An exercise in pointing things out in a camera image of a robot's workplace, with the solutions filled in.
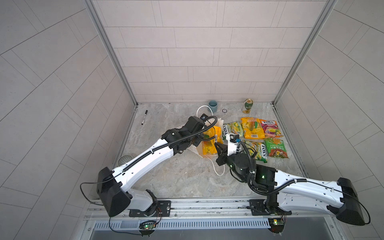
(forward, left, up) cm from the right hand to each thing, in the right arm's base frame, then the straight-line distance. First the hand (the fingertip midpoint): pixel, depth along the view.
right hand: (212, 146), depth 68 cm
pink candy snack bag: (+22, -43, -21) cm, 53 cm away
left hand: (+11, +5, -1) cm, 12 cm away
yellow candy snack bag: (+22, -30, -19) cm, 42 cm away
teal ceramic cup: (+44, -7, -17) cm, 47 cm away
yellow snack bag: (0, +1, +8) cm, 8 cm away
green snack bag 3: (+8, -29, -21) cm, 36 cm away
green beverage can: (+39, -31, -13) cm, 52 cm away
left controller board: (-26, +31, -20) cm, 45 cm away
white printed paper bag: (+3, +6, -7) cm, 10 cm away
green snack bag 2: (+8, -40, -21) cm, 46 cm away
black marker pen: (+39, +45, -21) cm, 63 cm away
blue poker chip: (+42, -15, -22) cm, 49 cm away
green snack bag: (+24, -17, -20) cm, 35 cm away
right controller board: (-29, -28, -26) cm, 47 cm away
